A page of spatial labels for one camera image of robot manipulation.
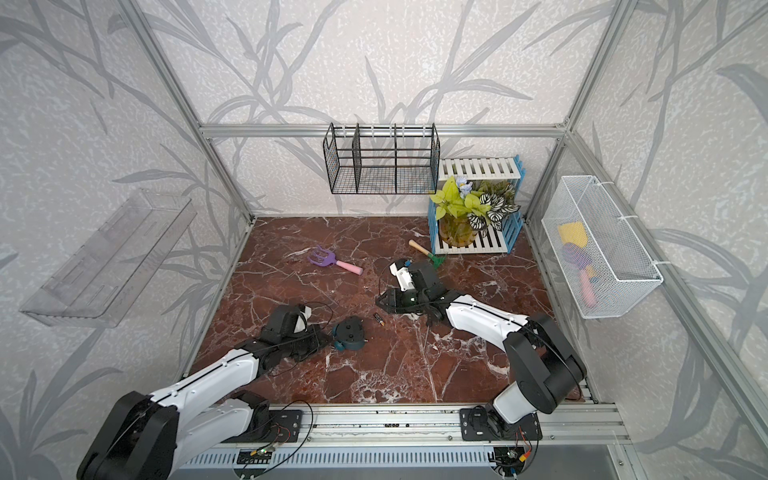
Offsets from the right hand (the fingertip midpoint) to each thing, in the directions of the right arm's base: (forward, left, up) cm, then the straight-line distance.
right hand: (379, 300), depth 84 cm
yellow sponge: (+17, -58, +9) cm, 61 cm away
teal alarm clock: (-7, +9, -6) cm, 13 cm away
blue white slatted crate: (+39, -42, +15) cm, 60 cm away
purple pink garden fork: (+24, +22, -12) cm, 34 cm away
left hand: (-8, +13, -8) cm, 17 cm away
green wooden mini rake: (+23, -19, -13) cm, 32 cm away
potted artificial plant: (+23, -27, +12) cm, 38 cm away
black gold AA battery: (-1, +1, -10) cm, 10 cm away
